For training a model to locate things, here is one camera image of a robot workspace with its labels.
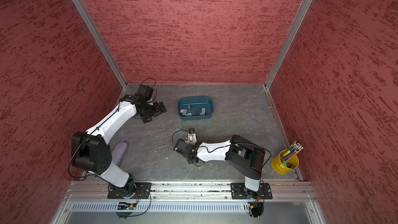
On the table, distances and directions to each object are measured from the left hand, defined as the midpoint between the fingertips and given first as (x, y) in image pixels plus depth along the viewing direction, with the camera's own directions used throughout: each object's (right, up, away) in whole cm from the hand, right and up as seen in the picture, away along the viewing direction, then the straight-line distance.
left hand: (159, 116), depth 86 cm
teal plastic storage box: (+19, +4, +20) cm, 28 cm away
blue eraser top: (+9, -9, +9) cm, 16 cm away
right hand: (+18, -20, +3) cm, 27 cm away
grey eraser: (+25, +2, +13) cm, 28 cm away
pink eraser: (+10, +2, +17) cm, 20 cm away
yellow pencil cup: (+63, -24, -12) cm, 68 cm away
